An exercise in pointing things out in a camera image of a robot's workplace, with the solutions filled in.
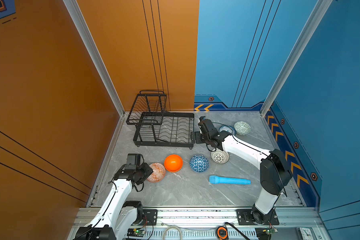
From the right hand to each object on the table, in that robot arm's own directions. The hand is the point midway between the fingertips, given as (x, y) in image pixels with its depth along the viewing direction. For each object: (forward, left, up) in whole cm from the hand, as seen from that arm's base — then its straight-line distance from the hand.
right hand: (195, 135), depth 90 cm
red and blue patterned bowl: (-18, +22, -12) cm, 31 cm away
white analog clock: (-47, -49, -12) cm, 69 cm away
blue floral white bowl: (+13, -24, -11) cm, 30 cm away
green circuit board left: (-46, +31, -15) cm, 58 cm away
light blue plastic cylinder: (-23, -10, -10) cm, 27 cm away
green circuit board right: (-46, -34, -13) cm, 59 cm away
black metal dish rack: (0, +24, +8) cm, 25 cm away
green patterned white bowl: (+16, -36, -13) cm, 41 cm away
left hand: (-17, +26, -8) cm, 33 cm away
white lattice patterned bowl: (-7, -16, -13) cm, 21 cm away
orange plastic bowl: (-12, +14, -12) cm, 22 cm away
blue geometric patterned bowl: (-12, -2, -13) cm, 18 cm away
